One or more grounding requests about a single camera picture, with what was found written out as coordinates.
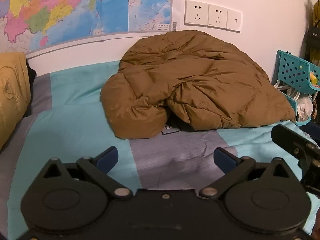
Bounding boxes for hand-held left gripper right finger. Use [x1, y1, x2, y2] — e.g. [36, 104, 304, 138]
[199, 147, 298, 201]

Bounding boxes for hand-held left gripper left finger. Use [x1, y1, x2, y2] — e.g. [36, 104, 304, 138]
[37, 146, 133, 201]

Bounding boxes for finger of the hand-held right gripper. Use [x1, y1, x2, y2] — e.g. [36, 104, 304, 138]
[271, 124, 320, 159]

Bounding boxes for brown down jacket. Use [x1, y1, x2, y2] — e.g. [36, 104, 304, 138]
[100, 30, 297, 139]

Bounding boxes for white clothes hangers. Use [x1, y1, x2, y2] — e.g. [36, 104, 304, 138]
[274, 79, 302, 101]

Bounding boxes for white plastic bag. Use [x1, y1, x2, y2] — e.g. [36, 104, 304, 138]
[295, 96, 313, 123]

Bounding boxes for teal and grey bed sheet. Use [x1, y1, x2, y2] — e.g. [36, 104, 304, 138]
[0, 60, 320, 240]

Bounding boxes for teal plastic storage rack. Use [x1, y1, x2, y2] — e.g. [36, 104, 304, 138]
[274, 50, 320, 126]

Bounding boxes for black bag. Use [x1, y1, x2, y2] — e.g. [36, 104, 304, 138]
[302, 26, 320, 64]

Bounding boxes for white bed headboard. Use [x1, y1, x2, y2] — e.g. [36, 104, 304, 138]
[26, 31, 176, 78]

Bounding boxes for yellow quilted blanket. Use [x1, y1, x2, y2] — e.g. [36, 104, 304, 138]
[0, 52, 32, 151]

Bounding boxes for yellow hanging cloth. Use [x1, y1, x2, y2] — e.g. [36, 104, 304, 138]
[309, 1, 320, 28]

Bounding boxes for white wall network plate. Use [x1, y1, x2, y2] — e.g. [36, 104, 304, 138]
[226, 8, 243, 33]

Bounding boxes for white wall power socket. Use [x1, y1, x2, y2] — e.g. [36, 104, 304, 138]
[184, 0, 209, 27]
[207, 4, 229, 29]

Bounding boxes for colourful wall map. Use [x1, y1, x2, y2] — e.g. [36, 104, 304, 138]
[0, 0, 176, 54]

